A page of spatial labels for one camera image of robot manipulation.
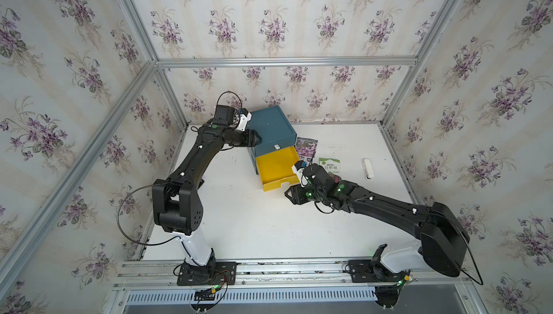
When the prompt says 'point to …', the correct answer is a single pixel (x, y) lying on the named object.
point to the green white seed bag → (330, 165)
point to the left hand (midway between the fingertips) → (256, 142)
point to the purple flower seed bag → (306, 149)
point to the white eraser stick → (369, 168)
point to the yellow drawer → (276, 168)
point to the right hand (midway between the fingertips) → (292, 192)
